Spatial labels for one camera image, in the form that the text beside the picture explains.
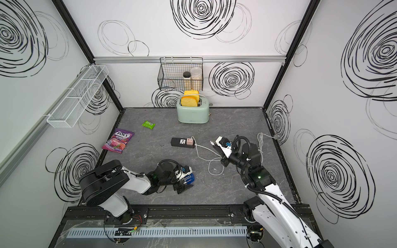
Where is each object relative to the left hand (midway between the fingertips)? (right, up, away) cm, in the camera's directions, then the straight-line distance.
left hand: (189, 177), depth 86 cm
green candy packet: (-30, +29, +22) cm, 48 cm away
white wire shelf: (-56, +42, -10) cm, 71 cm away
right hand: (+14, +20, -15) cm, 29 cm away
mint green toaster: (+2, +36, +22) cm, 43 cm away
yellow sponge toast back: (+2, +50, +16) cm, 53 cm away
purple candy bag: (-47, +19, +13) cm, 52 cm away
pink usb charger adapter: (0, +19, +7) cm, 21 cm away
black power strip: (-3, +18, +10) cm, 21 cm away
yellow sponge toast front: (-1, +44, +11) cm, 46 cm away
